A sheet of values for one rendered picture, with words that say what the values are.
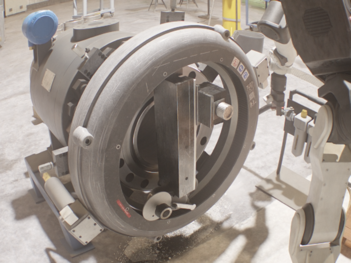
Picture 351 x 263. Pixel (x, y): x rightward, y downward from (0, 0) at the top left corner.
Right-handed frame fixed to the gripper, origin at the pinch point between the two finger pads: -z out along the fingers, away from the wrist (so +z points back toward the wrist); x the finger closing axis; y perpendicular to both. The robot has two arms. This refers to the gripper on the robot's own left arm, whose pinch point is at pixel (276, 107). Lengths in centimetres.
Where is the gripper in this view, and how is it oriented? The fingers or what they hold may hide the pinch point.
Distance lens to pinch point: 168.0
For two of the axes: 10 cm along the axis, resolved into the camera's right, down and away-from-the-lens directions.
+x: -1.9, -4.9, 8.5
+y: -9.8, 1.0, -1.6
